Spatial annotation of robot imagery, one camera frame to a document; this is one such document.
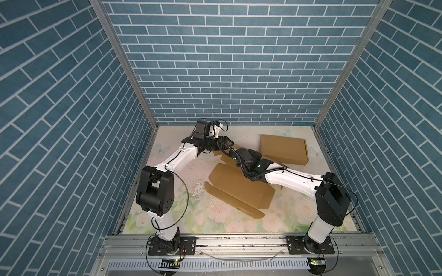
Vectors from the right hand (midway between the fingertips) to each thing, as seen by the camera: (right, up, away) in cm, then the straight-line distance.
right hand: (252, 151), depth 86 cm
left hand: (-12, +4, +1) cm, 12 cm away
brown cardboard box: (+21, 0, +16) cm, 26 cm away
